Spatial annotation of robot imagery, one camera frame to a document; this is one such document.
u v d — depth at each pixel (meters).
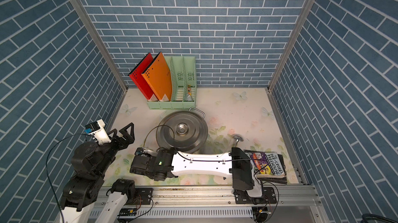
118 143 0.56
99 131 0.53
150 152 0.60
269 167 0.79
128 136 0.57
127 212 0.72
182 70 1.12
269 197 0.74
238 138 0.91
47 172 0.46
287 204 0.72
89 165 0.45
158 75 0.92
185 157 0.45
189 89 1.20
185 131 0.75
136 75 0.89
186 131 0.76
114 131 0.65
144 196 0.72
